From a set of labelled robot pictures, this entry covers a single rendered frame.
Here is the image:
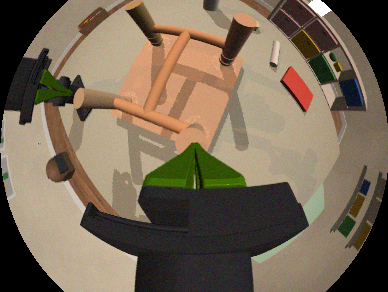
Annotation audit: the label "white cylinder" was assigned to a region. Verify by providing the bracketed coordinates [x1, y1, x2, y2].
[269, 40, 280, 67]

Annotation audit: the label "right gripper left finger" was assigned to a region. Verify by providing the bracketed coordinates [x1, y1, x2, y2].
[142, 142, 195, 189]

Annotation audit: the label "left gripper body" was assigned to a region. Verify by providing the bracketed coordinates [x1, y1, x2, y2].
[19, 48, 52, 125]

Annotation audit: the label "brown wooden stool legs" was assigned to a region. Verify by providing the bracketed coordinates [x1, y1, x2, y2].
[73, 0, 257, 154]

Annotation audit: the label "light brown wooden stool seat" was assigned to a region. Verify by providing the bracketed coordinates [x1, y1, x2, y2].
[111, 33, 244, 152]

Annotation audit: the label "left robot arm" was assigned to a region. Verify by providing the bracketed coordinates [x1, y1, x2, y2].
[4, 57, 92, 121]

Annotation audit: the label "red flat rectangular block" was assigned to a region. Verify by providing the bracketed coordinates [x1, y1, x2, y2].
[280, 66, 313, 112]

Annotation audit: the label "beige bottle with red pointed cap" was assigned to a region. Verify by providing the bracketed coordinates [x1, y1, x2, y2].
[203, 0, 220, 11]

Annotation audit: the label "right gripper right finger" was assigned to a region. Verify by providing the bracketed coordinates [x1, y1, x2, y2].
[195, 142, 247, 189]

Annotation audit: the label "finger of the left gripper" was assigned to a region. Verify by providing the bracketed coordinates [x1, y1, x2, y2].
[34, 89, 72, 105]
[39, 69, 73, 94]

